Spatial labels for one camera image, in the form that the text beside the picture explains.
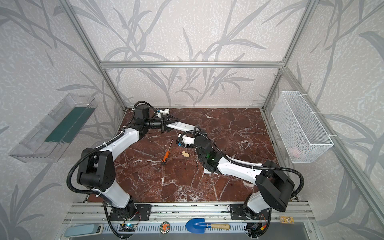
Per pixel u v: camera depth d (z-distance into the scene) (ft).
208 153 1.96
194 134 2.13
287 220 2.32
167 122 2.42
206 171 2.80
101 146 1.62
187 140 2.32
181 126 2.57
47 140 2.07
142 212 2.41
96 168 1.53
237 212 2.40
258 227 2.43
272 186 1.40
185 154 3.08
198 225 2.32
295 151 2.38
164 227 2.27
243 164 1.66
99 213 2.47
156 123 2.43
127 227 2.34
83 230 2.14
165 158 2.98
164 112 2.70
